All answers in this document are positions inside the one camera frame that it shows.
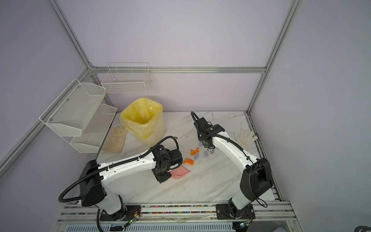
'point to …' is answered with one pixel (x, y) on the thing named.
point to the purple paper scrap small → (196, 155)
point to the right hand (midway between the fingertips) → (212, 138)
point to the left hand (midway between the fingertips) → (158, 176)
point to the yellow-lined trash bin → (143, 118)
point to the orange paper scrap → (193, 152)
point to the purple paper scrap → (212, 151)
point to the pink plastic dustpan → (178, 172)
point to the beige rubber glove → (115, 141)
